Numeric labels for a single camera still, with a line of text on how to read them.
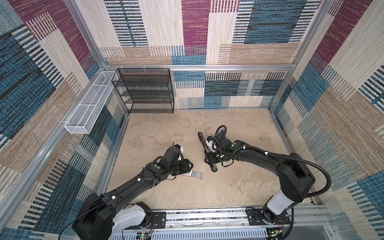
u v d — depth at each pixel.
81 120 0.71
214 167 0.88
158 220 0.73
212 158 0.78
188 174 0.87
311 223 0.73
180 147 0.78
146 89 1.08
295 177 0.45
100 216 0.39
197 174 0.88
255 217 0.73
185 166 0.71
